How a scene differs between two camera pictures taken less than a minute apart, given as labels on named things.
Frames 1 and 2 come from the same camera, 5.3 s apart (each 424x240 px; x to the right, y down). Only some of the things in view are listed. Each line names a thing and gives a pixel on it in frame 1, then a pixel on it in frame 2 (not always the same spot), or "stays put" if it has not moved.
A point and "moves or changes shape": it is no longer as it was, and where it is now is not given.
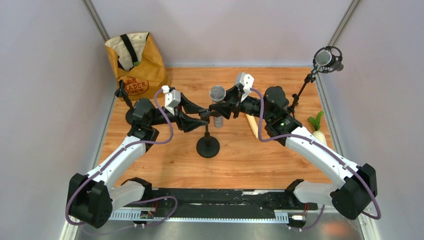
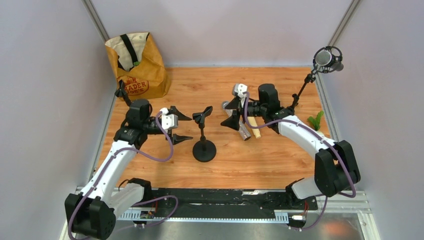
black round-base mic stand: (121, 92) stays put
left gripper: (184, 124) to (176, 139)
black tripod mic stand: (310, 77) stays put
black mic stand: (207, 146) moves or changes shape
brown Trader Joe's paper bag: (139, 65) stays put
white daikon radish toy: (316, 123) stays put
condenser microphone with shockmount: (327, 59) stays put
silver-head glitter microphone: (217, 94) to (243, 129)
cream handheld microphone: (253, 124) stays put
